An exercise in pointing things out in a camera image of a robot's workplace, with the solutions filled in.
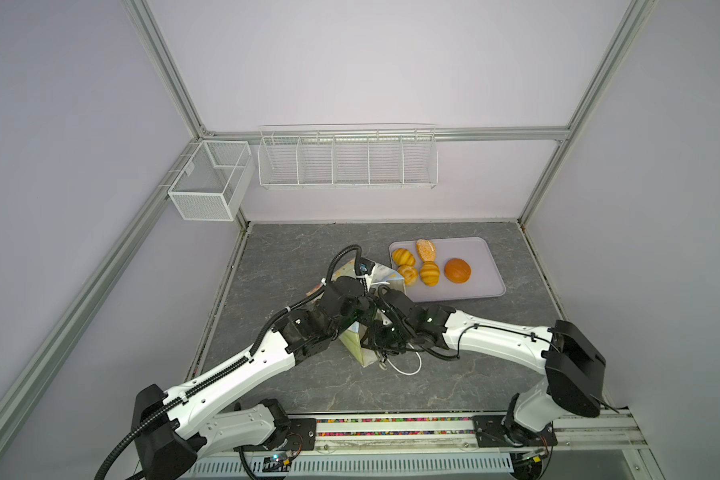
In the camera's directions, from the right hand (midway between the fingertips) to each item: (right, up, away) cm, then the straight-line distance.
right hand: (362, 349), depth 77 cm
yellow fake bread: (+15, +18, +23) cm, 33 cm away
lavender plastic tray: (+42, +16, +26) cm, 51 cm away
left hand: (+3, +15, -5) cm, 16 cm away
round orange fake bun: (+32, +19, +25) cm, 45 cm away
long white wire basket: (-6, +58, +24) cm, 63 cm away
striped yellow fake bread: (+22, +18, +24) cm, 37 cm away
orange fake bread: (+22, +26, +29) cm, 44 cm away
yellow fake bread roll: (+14, +24, +28) cm, 39 cm away
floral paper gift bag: (+3, +20, -14) cm, 25 cm away
